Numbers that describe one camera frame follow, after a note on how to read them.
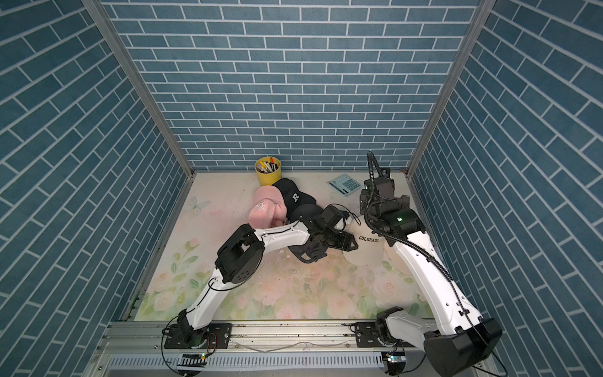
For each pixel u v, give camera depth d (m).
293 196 1.02
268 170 1.07
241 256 0.56
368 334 0.74
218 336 0.73
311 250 0.92
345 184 1.14
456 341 0.36
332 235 0.81
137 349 0.73
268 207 0.94
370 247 0.90
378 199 0.53
